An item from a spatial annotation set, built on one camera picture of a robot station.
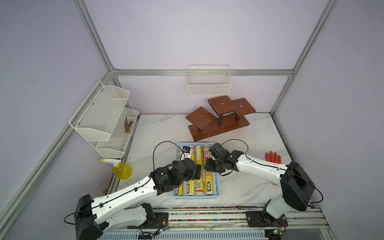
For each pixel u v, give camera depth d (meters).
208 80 0.97
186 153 0.64
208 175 0.82
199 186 0.78
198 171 0.66
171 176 0.53
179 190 0.80
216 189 0.80
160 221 0.73
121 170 0.91
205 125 0.93
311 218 0.76
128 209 0.59
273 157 0.97
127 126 0.96
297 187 0.44
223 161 0.64
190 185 0.78
